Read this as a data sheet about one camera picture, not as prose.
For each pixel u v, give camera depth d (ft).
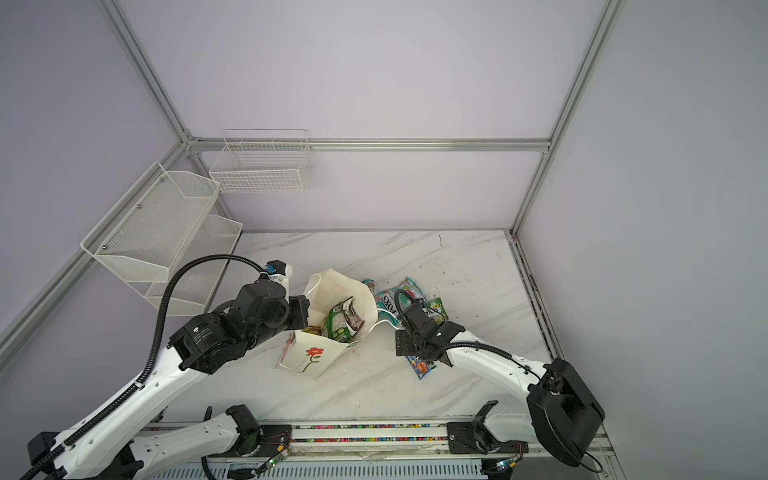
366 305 2.58
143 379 1.33
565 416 1.36
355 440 2.45
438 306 3.17
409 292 2.46
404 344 2.49
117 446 1.23
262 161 5.37
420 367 2.75
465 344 1.76
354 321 2.57
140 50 2.42
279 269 1.95
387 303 3.15
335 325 2.68
